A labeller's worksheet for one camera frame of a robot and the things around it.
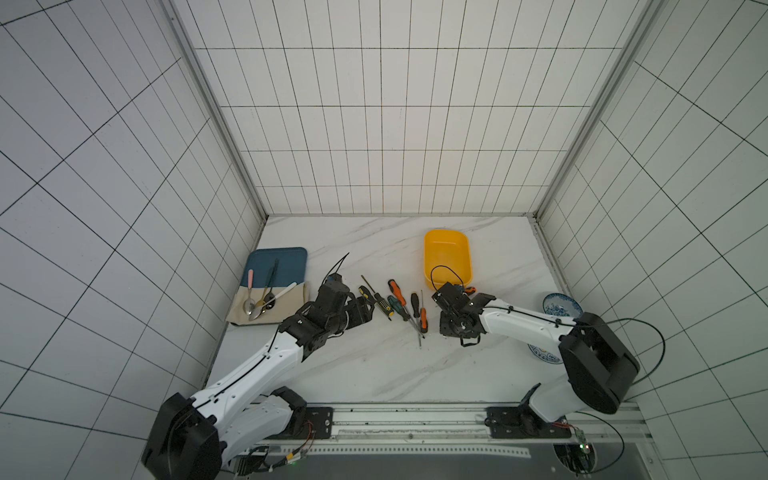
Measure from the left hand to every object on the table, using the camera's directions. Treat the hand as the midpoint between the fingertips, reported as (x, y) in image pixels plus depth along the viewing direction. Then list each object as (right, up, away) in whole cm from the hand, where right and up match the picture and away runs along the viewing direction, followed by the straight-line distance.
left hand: (361, 315), depth 81 cm
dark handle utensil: (-31, +3, +14) cm, 34 cm away
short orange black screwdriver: (+35, +4, +14) cm, 38 cm away
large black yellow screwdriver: (+3, +1, +13) cm, 14 cm away
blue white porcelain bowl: (+63, 0, +10) cm, 64 cm away
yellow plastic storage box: (+28, +15, +19) cm, 37 cm away
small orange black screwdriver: (+19, -3, +9) cm, 21 cm away
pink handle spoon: (-37, 0, +13) cm, 39 cm away
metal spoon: (-34, -1, +11) cm, 36 cm away
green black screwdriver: (+11, 0, +10) cm, 15 cm away
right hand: (+23, -6, +7) cm, 25 cm away
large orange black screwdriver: (+12, +1, +13) cm, 18 cm away
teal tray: (-27, +11, +21) cm, 36 cm away
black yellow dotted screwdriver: (+6, +1, +11) cm, 12 cm away
